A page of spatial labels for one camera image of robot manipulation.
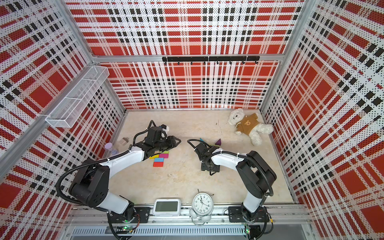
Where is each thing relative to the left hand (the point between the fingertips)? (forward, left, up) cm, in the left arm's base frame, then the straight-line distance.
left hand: (181, 141), depth 88 cm
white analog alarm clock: (-33, -13, -7) cm, 36 cm away
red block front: (-9, +15, -13) cm, 22 cm away
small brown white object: (+7, +41, -10) cm, 43 cm away
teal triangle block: (+8, -13, -11) cm, 18 cm away
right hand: (-12, -18, -11) cm, 25 cm away
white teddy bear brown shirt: (+16, -45, -4) cm, 48 cm away
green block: (-8, +7, +2) cm, 11 cm away
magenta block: (-3, +12, -12) cm, 17 cm away
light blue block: (-6, +15, -12) cm, 20 cm away
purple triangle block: (+5, -24, -10) cm, 26 cm away
